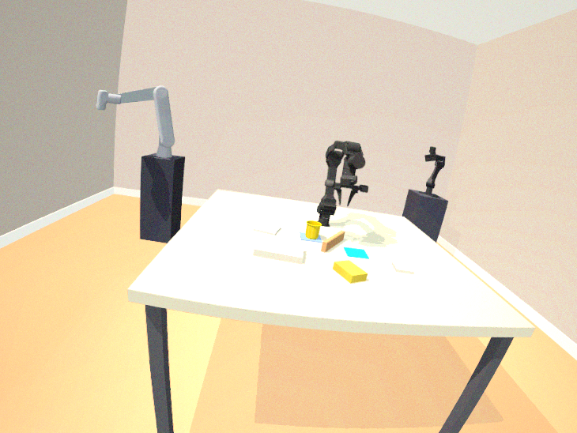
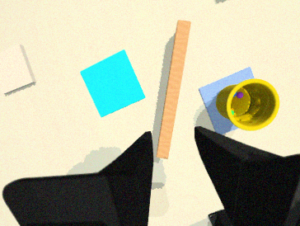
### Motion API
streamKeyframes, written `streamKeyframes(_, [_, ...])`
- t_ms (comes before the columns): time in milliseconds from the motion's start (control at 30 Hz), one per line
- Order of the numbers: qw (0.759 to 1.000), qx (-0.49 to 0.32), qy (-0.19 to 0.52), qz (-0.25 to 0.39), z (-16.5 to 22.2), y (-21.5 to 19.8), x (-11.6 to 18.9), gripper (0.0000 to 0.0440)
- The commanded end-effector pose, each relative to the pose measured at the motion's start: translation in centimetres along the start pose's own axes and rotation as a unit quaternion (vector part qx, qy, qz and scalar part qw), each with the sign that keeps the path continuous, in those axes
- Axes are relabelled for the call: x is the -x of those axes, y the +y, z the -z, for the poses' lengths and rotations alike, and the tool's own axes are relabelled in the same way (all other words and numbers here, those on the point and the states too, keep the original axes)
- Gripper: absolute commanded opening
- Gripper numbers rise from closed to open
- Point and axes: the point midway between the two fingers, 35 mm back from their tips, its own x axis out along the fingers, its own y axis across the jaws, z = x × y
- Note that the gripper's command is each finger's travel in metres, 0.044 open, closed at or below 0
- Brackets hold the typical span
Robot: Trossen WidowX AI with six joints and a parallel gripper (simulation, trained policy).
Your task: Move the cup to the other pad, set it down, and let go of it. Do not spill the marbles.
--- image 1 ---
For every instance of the yellow cup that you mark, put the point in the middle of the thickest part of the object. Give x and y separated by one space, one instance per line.
313 228

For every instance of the yellow rectangular block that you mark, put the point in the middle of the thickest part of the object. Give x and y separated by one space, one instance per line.
349 271

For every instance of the orange flat bar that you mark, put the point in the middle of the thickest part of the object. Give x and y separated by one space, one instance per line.
332 241

